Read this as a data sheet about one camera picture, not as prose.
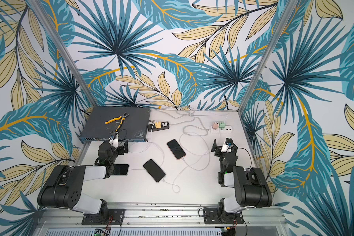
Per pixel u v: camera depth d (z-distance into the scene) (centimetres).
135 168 91
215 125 104
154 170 88
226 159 70
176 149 99
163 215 75
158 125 103
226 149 75
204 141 103
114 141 79
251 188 46
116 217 73
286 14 70
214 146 81
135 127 104
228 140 75
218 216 68
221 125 106
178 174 88
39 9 68
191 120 114
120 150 84
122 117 107
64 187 45
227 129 106
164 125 107
